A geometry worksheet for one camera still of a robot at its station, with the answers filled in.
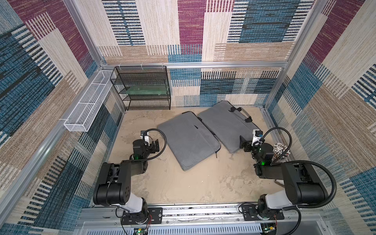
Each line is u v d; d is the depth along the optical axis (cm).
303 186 45
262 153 70
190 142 101
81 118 92
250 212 73
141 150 74
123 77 101
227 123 106
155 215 73
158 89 97
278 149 76
